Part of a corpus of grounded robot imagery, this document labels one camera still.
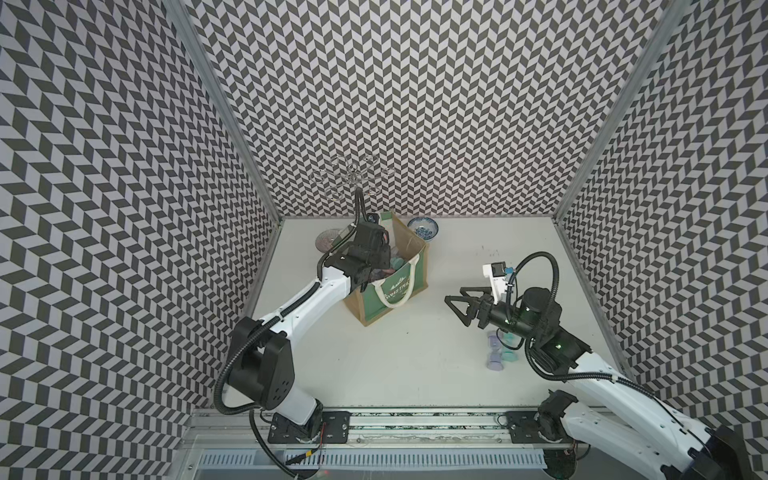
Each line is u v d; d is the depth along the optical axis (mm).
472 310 618
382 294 772
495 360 825
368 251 634
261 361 425
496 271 638
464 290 750
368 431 737
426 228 1123
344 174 769
